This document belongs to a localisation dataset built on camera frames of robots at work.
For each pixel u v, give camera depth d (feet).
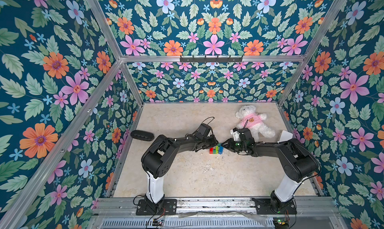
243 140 2.52
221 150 3.02
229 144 2.76
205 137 2.59
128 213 2.38
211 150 2.98
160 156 1.68
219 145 3.05
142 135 3.20
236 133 2.90
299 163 1.61
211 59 3.05
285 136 3.12
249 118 3.29
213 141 2.76
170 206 2.41
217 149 2.98
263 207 2.41
